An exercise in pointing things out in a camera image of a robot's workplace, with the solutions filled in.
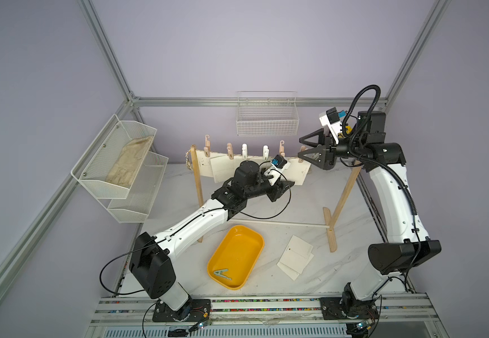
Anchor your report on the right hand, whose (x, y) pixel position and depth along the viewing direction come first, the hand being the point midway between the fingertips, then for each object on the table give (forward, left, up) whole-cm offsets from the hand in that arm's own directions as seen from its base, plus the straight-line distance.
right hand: (301, 151), depth 64 cm
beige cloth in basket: (+7, +63, -12) cm, 64 cm away
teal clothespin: (-23, +29, -42) cm, 56 cm away
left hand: (-2, +3, -12) cm, 12 cm away
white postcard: (-17, -3, -42) cm, 45 cm away
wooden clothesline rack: (-2, -20, -43) cm, 47 cm away
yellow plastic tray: (-17, +23, -43) cm, 52 cm away
